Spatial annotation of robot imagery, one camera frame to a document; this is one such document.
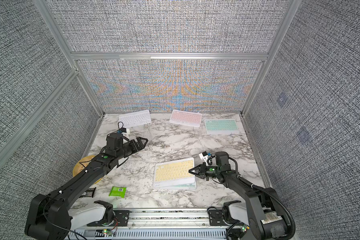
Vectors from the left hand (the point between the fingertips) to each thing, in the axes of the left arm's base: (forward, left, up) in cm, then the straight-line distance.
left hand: (145, 141), depth 82 cm
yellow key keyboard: (-14, -15, -11) cm, 23 cm away
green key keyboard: (+22, -51, -17) cm, 58 cm away
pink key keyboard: (+30, -25, -16) cm, 43 cm away
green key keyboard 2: (-20, -26, -16) cm, 36 cm away
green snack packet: (-21, +17, -16) cm, 32 cm away
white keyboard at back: (+33, +14, -18) cm, 40 cm away
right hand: (-14, -24, -7) cm, 28 cm away
